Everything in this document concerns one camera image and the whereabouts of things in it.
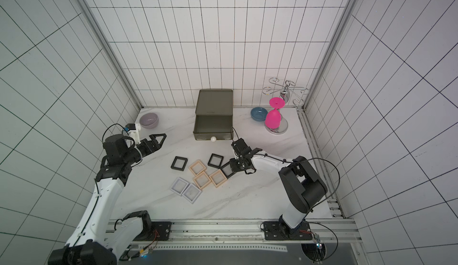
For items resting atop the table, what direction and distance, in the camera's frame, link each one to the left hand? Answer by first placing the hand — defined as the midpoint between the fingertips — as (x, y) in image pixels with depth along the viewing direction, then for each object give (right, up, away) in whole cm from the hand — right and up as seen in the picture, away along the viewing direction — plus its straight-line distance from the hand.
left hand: (160, 140), depth 78 cm
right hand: (+31, -15, +13) cm, 37 cm away
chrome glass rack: (+59, +24, +10) cm, 65 cm away
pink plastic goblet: (+53, +11, +9) cm, 55 cm away
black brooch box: (+4, -14, +16) cm, 22 cm away
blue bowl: (+50, +13, +36) cm, 64 cm away
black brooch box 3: (+28, -15, +14) cm, 35 cm away
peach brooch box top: (+14, -15, +13) cm, 25 cm away
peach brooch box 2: (+27, -21, +7) cm, 35 cm away
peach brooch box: (+17, -21, +9) cm, 28 cm away
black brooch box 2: (+23, -13, +16) cm, 31 cm away
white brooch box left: (+7, -23, +6) cm, 24 cm away
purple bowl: (-20, +9, +31) cm, 38 cm away
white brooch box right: (+13, -26, +5) cm, 29 cm away
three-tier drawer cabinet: (+23, +12, +13) cm, 29 cm away
